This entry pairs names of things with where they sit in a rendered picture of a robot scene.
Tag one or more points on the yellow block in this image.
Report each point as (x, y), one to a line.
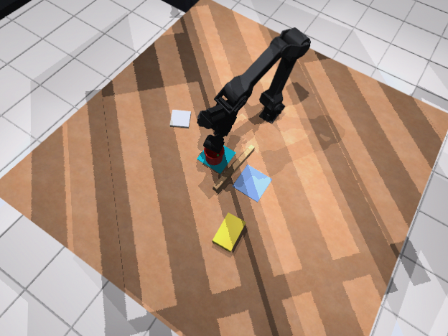
(228, 232)

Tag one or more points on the dark red cup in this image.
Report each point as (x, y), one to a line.
(211, 156)

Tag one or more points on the white flat square tile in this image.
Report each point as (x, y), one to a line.
(180, 119)

